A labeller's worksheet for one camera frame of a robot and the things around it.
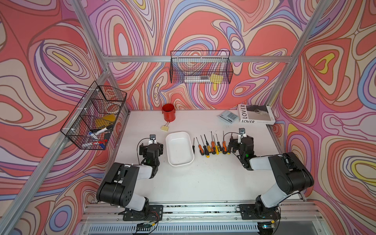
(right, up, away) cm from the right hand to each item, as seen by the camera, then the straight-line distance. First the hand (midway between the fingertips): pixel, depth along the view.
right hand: (240, 139), depth 95 cm
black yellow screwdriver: (-14, -5, +1) cm, 15 cm away
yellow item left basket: (-74, +12, -25) cm, 79 cm away
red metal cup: (-50, +20, +12) cm, 55 cm away
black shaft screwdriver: (-31, -5, +3) cm, 32 cm away
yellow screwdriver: (-16, -5, +2) cm, 17 cm away
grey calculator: (-3, +16, +19) cm, 25 cm away
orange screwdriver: (-18, -6, -1) cm, 19 cm away
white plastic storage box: (-40, -7, 0) cm, 41 cm away
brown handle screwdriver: (-21, -5, +1) cm, 22 cm away
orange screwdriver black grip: (-10, -7, -1) cm, 13 cm away
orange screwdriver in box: (-26, -7, 0) cm, 27 cm away
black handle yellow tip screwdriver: (-23, -9, -1) cm, 24 cm away
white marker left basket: (-82, +5, -22) cm, 85 cm away
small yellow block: (-52, +7, +10) cm, 54 cm away
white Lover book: (+18, +18, +17) cm, 30 cm away
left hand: (-58, -3, -3) cm, 59 cm away
